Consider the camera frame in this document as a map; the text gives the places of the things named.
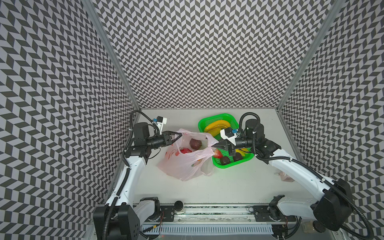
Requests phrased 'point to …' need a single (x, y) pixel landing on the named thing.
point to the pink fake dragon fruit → (185, 150)
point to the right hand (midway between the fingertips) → (212, 148)
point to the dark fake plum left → (237, 156)
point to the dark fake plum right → (225, 160)
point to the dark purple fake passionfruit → (195, 144)
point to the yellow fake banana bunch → (214, 128)
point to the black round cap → (319, 227)
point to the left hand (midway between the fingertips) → (181, 136)
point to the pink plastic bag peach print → (191, 154)
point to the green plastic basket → (219, 153)
